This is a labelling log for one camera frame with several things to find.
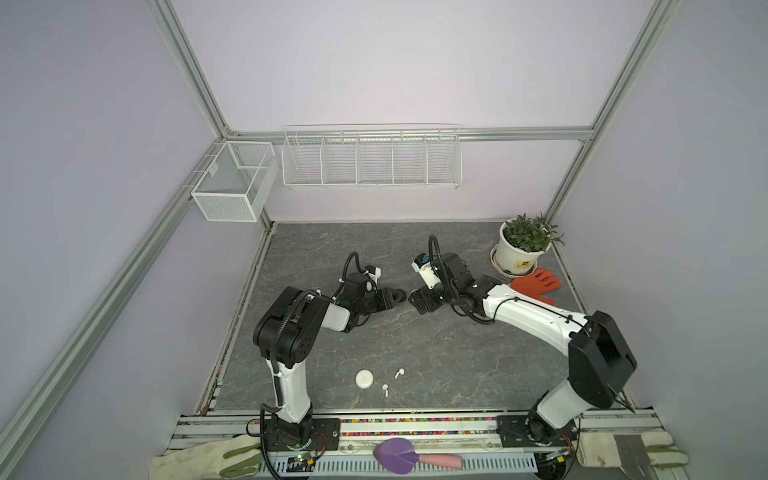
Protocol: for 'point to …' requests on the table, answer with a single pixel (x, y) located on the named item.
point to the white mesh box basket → (237, 181)
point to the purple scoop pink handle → (398, 455)
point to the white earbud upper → (401, 372)
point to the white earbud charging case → (364, 378)
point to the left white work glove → (228, 457)
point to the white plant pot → (510, 261)
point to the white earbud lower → (385, 387)
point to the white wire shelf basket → (376, 156)
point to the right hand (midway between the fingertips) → (421, 293)
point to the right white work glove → (597, 448)
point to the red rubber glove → (534, 285)
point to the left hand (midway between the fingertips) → (400, 298)
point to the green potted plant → (530, 234)
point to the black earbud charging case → (400, 295)
